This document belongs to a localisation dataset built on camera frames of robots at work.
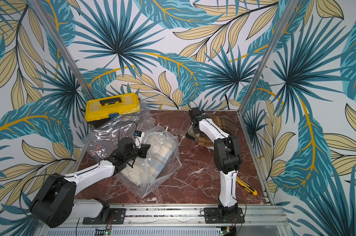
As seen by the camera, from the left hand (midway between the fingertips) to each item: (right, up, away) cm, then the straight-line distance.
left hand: (149, 147), depth 87 cm
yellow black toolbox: (-36, +22, +10) cm, 43 cm away
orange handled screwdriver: (-34, -2, +6) cm, 34 cm away
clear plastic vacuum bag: (-28, +7, +9) cm, 30 cm away
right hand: (+35, +11, +11) cm, 38 cm away
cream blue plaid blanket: (-2, -12, -7) cm, 14 cm away
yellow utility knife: (+56, -22, -5) cm, 60 cm away
